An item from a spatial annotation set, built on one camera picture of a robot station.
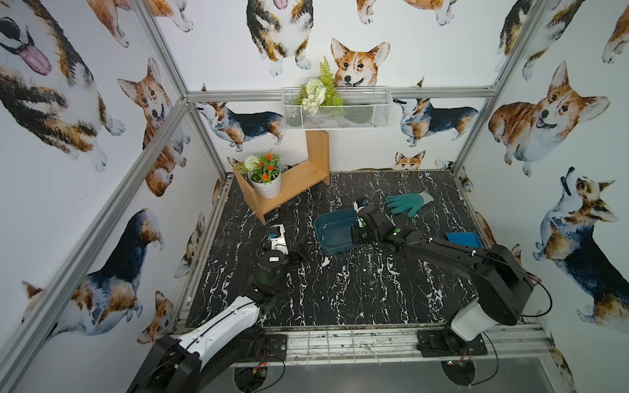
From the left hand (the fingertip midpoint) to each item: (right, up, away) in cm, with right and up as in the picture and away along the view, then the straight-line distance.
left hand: (293, 231), depth 84 cm
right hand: (+22, +3, +4) cm, 23 cm away
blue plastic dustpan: (+67, -5, +14) cm, 69 cm away
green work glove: (+49, +9, +24) cm, 55 cm away
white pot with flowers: (-13, +20, +9) cm, 25 cm away
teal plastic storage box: (+14, -2, +20) cm, 24 cm away
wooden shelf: (-3, +20, +26) cm, 33 cm away
